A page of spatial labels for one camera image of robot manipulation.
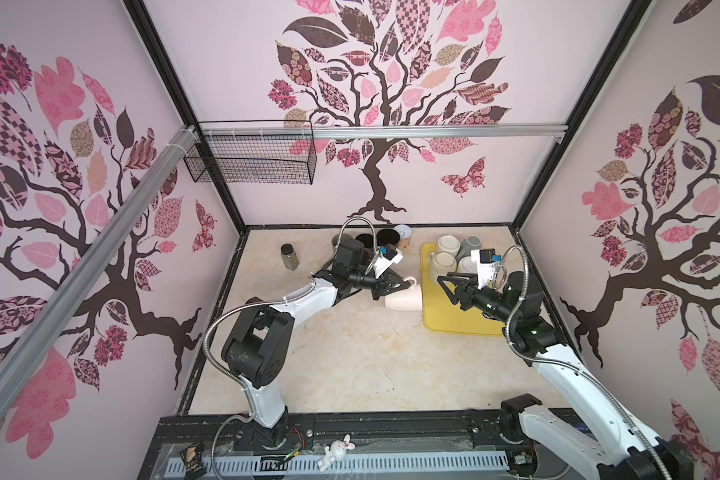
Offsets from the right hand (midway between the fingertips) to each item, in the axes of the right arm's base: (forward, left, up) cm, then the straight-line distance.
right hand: (445, 274), depth 73 cm
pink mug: (-2, +8, -9) cm, 12 cm away
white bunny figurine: (-35, +28, -23) cm, 50 cm away
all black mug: (+29, +12, -16) cm, 35 cm away
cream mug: (+17, -5, -18) cm, 25 cm away
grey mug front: (+27, +31, -16) cm, 44 cm away
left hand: (+3, +9, -9) cm, 13 cm away
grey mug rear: (+26, -17, -18) cm, 36 cm away
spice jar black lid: (+22, +47, -19) cm, 55 cm away
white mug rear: (+28, -10, -20) cm, 36 cm away
